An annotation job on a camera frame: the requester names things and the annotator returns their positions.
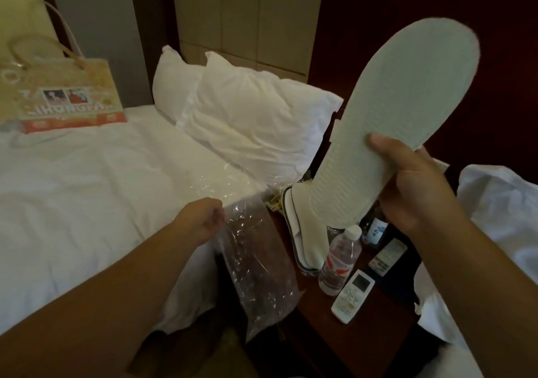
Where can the beige padded headboard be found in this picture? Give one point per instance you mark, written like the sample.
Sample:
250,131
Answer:
252,20

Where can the white power socket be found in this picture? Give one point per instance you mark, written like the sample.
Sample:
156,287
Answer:
443,166

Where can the white slipper dark trim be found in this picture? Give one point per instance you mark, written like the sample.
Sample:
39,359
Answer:
295,239
311,239

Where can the dark red wooden panel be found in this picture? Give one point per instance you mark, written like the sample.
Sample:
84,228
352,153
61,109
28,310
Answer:
504,75

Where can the dark blue folder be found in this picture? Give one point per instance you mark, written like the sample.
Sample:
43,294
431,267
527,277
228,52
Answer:
403,281

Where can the person's right forearm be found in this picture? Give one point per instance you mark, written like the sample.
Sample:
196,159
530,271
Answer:
483,285

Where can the dark wooden nightstand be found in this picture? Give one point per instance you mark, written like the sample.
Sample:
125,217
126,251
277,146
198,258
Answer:
336,340

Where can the person's left forearm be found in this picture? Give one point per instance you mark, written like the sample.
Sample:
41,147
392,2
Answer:
84,314

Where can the grey television remote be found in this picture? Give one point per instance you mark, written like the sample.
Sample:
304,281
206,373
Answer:
386,258

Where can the water bottle red label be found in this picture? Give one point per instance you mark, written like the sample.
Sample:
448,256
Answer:
336,264

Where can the person's left hand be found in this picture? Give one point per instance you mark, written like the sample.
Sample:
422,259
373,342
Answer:
197,222

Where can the orange printed gift bag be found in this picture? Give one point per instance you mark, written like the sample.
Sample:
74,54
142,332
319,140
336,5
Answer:
67,87

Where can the frosted glass partition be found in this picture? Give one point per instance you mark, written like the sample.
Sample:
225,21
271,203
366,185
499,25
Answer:
17,12

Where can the white air conditioner remote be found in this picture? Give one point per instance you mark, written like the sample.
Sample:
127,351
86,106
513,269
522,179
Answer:
351,298

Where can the small clear water bottle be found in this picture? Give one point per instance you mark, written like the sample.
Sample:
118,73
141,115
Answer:
376,232

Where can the white bed duvet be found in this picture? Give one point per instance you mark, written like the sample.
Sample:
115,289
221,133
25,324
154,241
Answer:
105,201

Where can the yellow telephone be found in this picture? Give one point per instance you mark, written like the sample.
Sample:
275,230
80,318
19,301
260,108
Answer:
275,205

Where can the person's right hand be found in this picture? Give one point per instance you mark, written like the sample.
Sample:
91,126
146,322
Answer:
420,192

